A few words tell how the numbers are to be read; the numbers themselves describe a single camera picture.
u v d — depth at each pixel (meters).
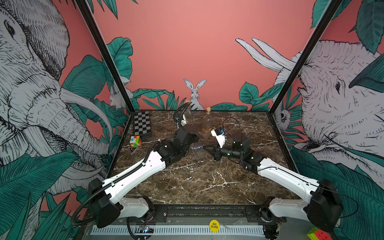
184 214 0.75
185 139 0.51
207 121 0.90
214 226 0.70
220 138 0.66
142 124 1.07
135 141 0.96
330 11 0.70
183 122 0.64
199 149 0.75
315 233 0.66
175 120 0.60
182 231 0.70
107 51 0.87
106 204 0.37
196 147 0.75
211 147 0.70
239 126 1.11
